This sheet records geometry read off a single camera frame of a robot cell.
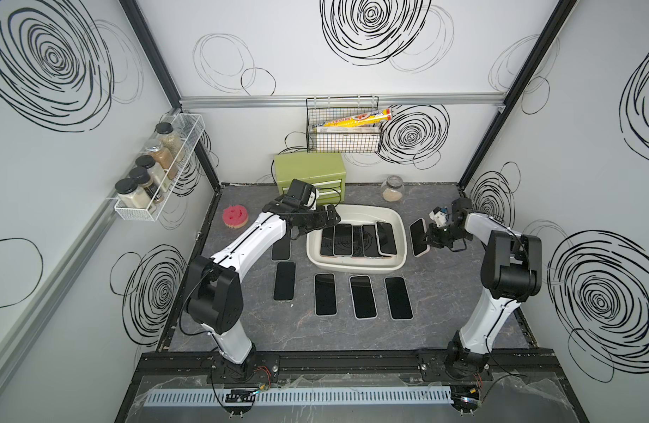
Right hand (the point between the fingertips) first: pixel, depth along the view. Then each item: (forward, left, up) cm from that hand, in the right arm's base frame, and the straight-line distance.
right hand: (424, 240), depth 97 cm
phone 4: (-22, +36, -3) cm, 42 cm away
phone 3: (-19, +51, -3) cm, 54 cm away
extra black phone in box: (-1, +20, +1) cm, 20 cm away
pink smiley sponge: (+9, +74, +1) cm, 75 cm away
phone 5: (-21, +11, -5) cm, 24 cm away
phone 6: (+1, +30, -3) cm, 30 cm away
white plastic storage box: (+10, +20, +2) cm, 22 cm away
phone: (+6, +1, -1) cm, 6 cm away
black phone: (-21, +24, -3) cm, 32 cm away
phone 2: (-4, +54, -2) cm, 54 cm away
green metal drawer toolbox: (+23, +38, +14) cm, 46 cm away
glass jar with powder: (+24, +9, +3) cm, 26 cm away
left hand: (-3, +35, +15) cm, 38 cm away
